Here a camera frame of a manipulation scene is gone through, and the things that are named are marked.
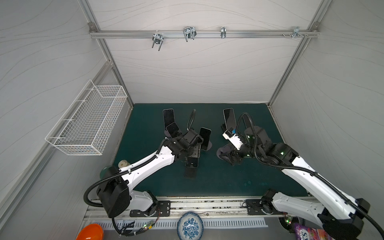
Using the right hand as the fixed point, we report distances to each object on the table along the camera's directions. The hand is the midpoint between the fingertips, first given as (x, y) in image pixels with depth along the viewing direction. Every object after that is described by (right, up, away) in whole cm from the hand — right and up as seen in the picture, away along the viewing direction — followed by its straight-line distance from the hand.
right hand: (227, 145), depth 70 cm
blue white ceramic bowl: (-18, -38, -1) cm, 42 cm away
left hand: (-15, -3, +11) cm, 19 cm away
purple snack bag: (+32, -38, -4) cm, 50 cm away
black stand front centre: (-18, -19, +17) cm, 31 cm away
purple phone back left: (-33, +14, +26) cm, 44 cm away
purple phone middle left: (-29, +5, +21) cm, 36 cm away
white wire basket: (-66, +9, -1) cm, 67 cm away
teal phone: (-9, +3, +19) cm, 21 cm away
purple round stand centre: (-6, -6, +26) cm, 28 cm away
